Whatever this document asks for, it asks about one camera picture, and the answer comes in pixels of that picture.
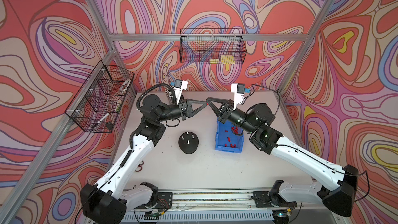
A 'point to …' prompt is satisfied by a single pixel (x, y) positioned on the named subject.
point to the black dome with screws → (188, 142)
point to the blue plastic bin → (229, 137)
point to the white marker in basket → (101, 120)
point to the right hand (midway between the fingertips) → (205, 104)
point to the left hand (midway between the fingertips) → (206, 109)
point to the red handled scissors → (140, 165)
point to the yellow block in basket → (227, 59)
